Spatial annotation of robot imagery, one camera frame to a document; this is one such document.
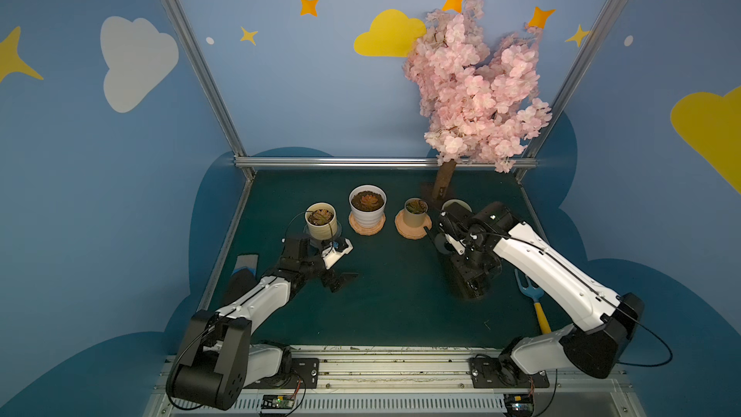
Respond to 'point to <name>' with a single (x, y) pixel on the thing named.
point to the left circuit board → (278, 403)
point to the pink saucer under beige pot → (409, 232)
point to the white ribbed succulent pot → (368, 204)
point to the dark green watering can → (473, 271)
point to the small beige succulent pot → (414, 211)
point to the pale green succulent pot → (458, 202)
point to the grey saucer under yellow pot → (339, 231)
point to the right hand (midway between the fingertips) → (474, 267)
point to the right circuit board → (518, 404)
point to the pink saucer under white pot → (366, 232)
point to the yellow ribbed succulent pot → (321, 221)
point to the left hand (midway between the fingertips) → (347, 256)
